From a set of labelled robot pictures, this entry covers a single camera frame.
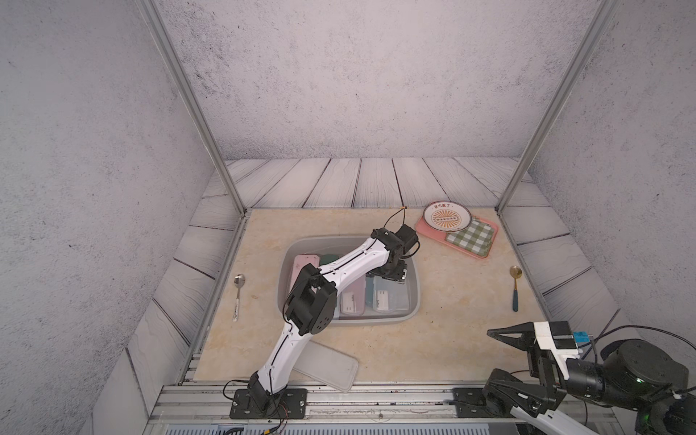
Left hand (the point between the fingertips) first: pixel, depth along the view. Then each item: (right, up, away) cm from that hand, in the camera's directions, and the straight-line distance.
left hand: (395, 279), depth 90 cm
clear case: (-14, -6, -3) cm, 15 cm away
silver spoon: (-54, -2, +6) cm, 55 cm away
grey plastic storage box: (-36, +10, +7) cm, 38 cm away
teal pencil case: (-9, -4, -1) cm, 9 cm away
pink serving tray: (+15, +17, +25) cm, 34 cm away
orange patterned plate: (+26, +22, +27) cm, 44 cm away
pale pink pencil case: (-32, +5, +8) cm, 34 cm away
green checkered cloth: (+35, +13, +18) cm, 41 cm away
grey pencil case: (-21, -23, -11) cm, 33 cm away
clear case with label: (-2, -5, -4) cm, 6 cm away
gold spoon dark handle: (+45, +1, +8) cm, 45 cm away
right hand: (+11, -6, -43) cm, 45 cm away
